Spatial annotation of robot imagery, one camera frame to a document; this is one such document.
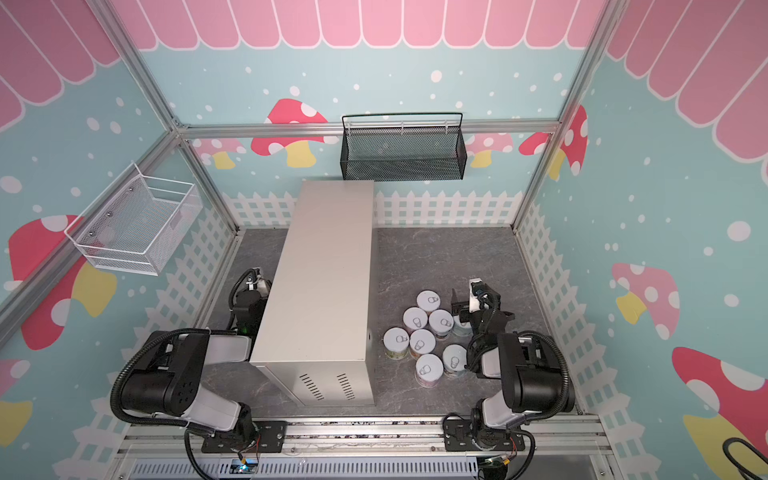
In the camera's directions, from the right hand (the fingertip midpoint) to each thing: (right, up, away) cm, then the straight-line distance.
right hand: (470, 286), depth 90 cm
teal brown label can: (-9, -10, -1) cm, 14 cm away
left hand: (-62, 0, +4) cm, 62 cm away
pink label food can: (-14, -21, -10) cm, 27 cm away
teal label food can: (-3, -12, -2) cm, 13 cm away
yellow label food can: (-12, -5, +5) cm, 14 cm away
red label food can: (-15, -15, -4) cm, 22 cm away
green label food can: (-22, -15, -5) cm, 28 cm away
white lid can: (-17, -9, 0) cm, 19 cm away
